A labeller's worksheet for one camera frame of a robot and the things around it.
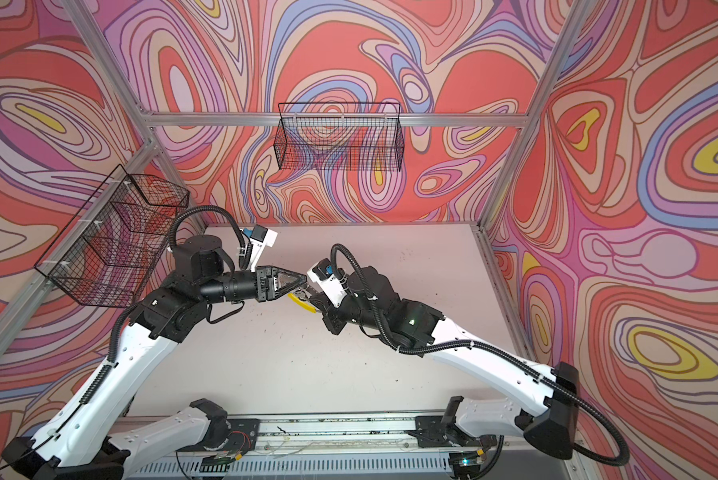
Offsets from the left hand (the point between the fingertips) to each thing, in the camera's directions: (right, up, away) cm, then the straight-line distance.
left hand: (306, 281), depth 59 cm
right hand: (+1, -6, +7) cm, 9 cm away
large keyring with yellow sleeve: (-2, -4, +6) cm, 7 cm away
